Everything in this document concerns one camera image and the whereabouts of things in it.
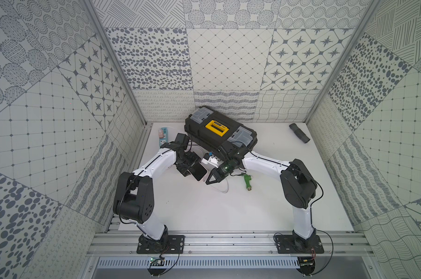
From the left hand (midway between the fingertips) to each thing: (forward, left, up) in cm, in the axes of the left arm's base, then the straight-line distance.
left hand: (194, 162), depth 90 cm
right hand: (-11, -9, 0) cm, 15 cm away
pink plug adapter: (+22, +24, -2) cm, 32 cm away
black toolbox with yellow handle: (+13, -13, +8) cm, 21 cm away
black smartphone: (-1, -1, -7) cm, 7 cm away
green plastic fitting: (-5, -29, -8) cm, 30 cm away
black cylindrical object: (+28, -66, -6) cm, 72 cm away
